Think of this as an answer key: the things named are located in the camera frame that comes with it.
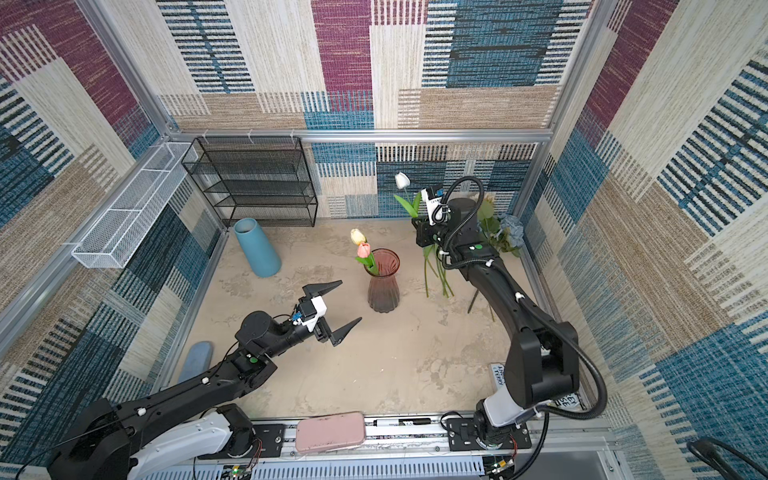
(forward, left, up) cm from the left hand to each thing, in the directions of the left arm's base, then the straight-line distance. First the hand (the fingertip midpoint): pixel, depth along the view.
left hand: (348, 295), depth 67 cm
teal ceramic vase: (+25, +31, -20) cm, 44 cm away
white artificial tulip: (+30, -13, +8) cm, 34 cm away
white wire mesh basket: (+12, +55, +5) cm, 57 cm away
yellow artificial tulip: (+16, -1, +2) cm, 16 cm away
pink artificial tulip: (+11, -4, 0) cm, 11 cm away
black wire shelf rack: (+54, +36, -9) cm, 65 cm away
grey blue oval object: (-4, +44, -26) cm, 52 cm away
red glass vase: (+18, -7, -29) cm, 35 cm away
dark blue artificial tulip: (+34, -24, -28) cm, 50 cm away
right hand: (+23, -16, -1) cm, 28 cm away
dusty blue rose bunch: (+33, -48, -16) cm, 60 cm away
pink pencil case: (-22, +6, -27) cm, 36 cm away
